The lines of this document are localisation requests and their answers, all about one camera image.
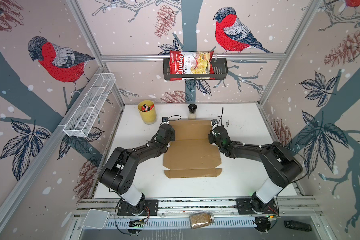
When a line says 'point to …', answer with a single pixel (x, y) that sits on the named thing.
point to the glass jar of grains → (199, 220)
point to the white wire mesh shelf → (80, 122)
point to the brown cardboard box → (191, 155)
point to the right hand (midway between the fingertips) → (211, 132)
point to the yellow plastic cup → (147, 109)
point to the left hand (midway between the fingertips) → (170, 129)
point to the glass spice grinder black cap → (192, 108)
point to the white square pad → (96, 218)
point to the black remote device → (297, 225)
